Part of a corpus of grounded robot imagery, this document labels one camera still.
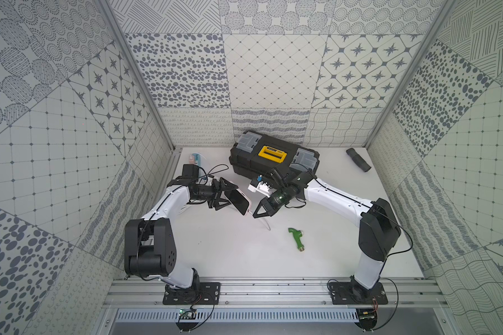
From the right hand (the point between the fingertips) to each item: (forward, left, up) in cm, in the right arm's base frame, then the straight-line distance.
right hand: (257, 216), depth 77 cm
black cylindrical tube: (+41, -54, -12) cm, 68 cm away
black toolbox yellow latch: (+30, +2, +3) cm, 31 cm away
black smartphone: (+8, +8, -2) cm, 11 cm away
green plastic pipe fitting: (-1, -17, -15) cm, 22 cm away
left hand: (+11, +12, +1) cm, 16 cm away
